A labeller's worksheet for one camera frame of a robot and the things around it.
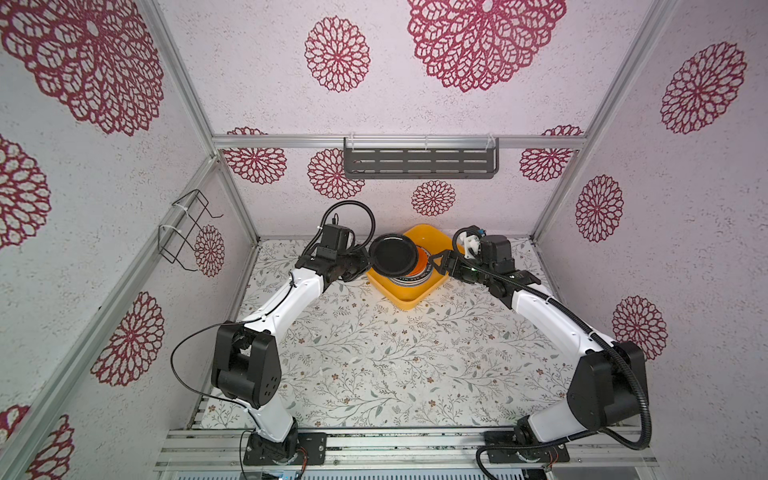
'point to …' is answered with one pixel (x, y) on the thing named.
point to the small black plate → (393, 255)
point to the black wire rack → (190, 207)
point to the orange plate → (421, 261)
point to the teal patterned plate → (413, 281)
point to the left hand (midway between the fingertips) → (372, 264)
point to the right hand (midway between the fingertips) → (439, 257)
